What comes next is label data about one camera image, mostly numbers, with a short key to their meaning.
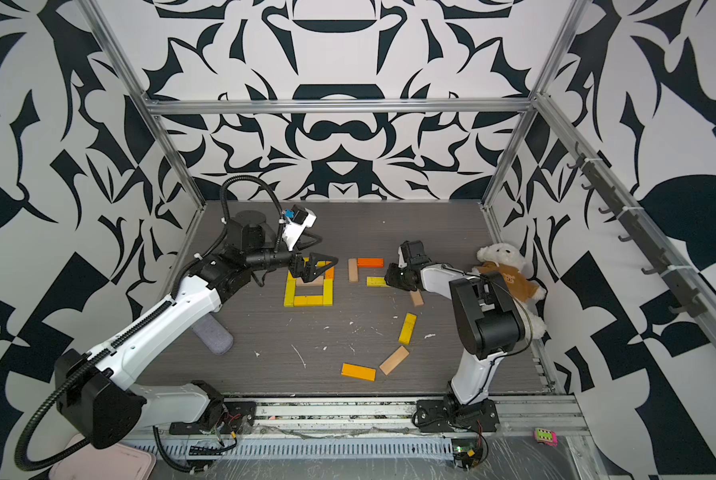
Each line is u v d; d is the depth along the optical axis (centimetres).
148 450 70
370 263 103
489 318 50
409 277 75
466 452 71
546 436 70
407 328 89
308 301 94
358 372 82
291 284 97
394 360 83
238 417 74
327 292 95
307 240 72
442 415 74
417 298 94
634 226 55
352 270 101
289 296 94
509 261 94
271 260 62
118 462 67
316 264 62
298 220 61
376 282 97
